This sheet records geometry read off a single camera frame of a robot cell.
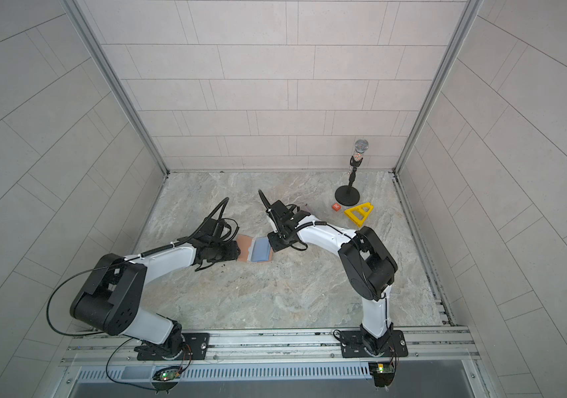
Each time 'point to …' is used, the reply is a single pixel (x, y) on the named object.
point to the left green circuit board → (167, 374)
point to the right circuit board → (383, 373)
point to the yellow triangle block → (359, 213)
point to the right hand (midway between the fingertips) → (274, 244)
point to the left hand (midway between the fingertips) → (242, 248)
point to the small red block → (336, 206)
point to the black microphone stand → (349, 196)
